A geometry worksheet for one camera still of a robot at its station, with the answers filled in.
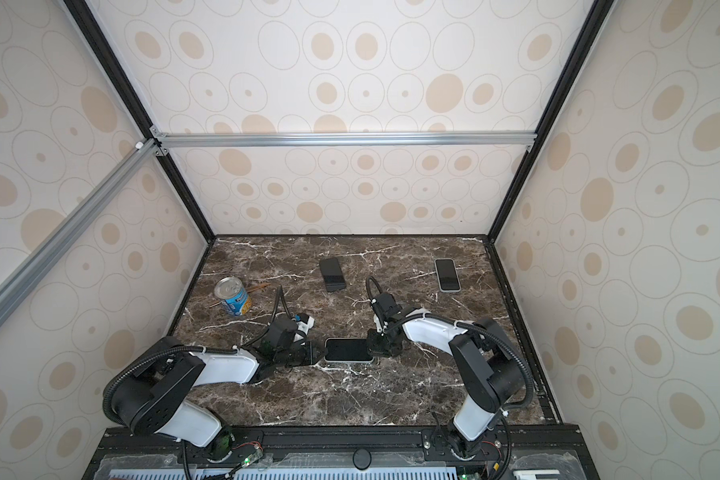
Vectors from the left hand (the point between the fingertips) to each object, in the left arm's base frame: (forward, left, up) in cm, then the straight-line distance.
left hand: (335, 351), depth 87 cm
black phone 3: (+31, -39, -4) cm, 50 cm away
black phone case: (+31, +4, -4) cm, 31 cm away
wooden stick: (+22, +31, -1) cm, 38 cm away
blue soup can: (+14, +31, +8) cm, 35 cm away
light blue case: (-2, -11, -2) cm, 11 cm away
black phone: (0, -3, 0) cm, 3 cm away
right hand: (0, -11, -4) cm, 11 cm away
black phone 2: (+31, +4, -4) cm, 31 cm away
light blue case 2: (+23, -37, -3) cm, 43 cm away
